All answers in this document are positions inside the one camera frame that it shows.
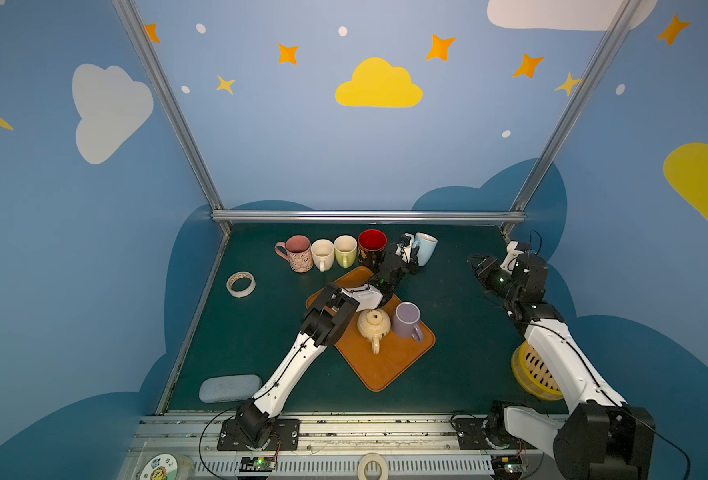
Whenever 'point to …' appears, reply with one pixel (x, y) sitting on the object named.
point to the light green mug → (345, 250)
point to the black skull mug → (372, 248)
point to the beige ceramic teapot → (374, 324)
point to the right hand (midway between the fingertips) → (475, 255)
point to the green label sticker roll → (163, 466)
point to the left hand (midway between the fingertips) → (420, 245)
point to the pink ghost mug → (298, 253)
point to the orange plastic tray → (395, 354)
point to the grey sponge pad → (222, 388)
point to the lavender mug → (406, 321)
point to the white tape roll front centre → (372, 457)
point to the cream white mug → (323, 252)
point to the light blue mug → (426, 244)
